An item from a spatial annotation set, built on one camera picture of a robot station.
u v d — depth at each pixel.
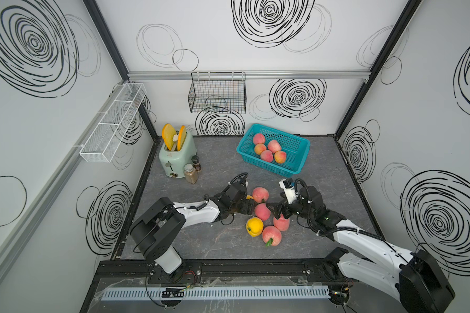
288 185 0.70
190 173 0.94
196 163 0.98
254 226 0.79
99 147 0.71
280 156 1.05
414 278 0.40
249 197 0.89
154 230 0.43
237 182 0.71
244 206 0.79
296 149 1.11
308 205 0.61
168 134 0.94
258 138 1.11
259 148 1.08
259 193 0.88
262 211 0.83
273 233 0.78
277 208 0.72
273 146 1.08
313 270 0.74
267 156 1.05
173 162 0.93
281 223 0.80
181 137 0.91
